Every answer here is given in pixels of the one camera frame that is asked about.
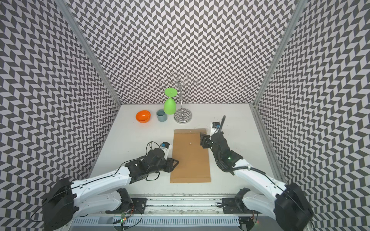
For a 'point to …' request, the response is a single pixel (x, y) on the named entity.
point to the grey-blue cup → (162, 116)
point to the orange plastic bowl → (143, 116)
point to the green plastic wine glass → (170, 106)
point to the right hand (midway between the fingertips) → (205, 135)
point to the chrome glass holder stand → (182, 115)
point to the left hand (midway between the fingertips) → (176, 163)
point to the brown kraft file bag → (193, 165)
